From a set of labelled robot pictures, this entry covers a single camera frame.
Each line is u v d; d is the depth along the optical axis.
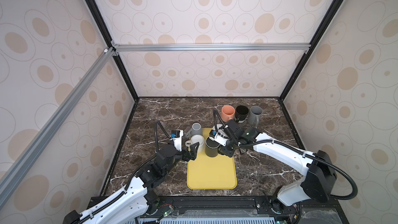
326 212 0.73
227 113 1.03
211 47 0.92
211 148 0.77
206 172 0.83
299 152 0.46
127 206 0.57
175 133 0.64
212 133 0.72
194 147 0.68
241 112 1.03
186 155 0.66
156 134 0.52
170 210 0.71
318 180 0.41
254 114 0.97
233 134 0.61
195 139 0.88
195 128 0.91
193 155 0.67
